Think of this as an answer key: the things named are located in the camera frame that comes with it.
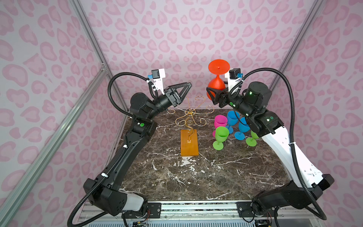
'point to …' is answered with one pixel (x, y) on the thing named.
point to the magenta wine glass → (220, 120)
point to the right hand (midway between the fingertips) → (214, 83)
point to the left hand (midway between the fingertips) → (190, 83)
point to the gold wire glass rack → (191, 114)
